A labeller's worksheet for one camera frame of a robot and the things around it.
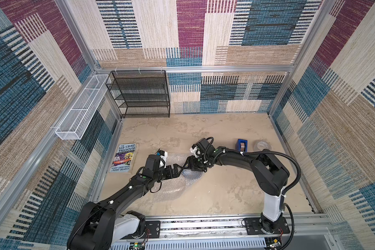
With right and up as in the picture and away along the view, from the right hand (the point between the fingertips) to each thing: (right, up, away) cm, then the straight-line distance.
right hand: (189, 169), depth 89 cm
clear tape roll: (+46, +13, +13) cm, 50 cm away
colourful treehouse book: (-40, +5, +7) cm, 41 cm away
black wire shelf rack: (-34, +47, +21) cm, 62 cm away
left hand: (-6, +1, -3) cm, 7 cm away
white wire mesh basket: (-52, +24, -18) cm, 60 cm away
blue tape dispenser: (+31, +13, +6) cm, 34 cm away
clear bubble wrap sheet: (-10, -10, -4) cm, 15 cm away
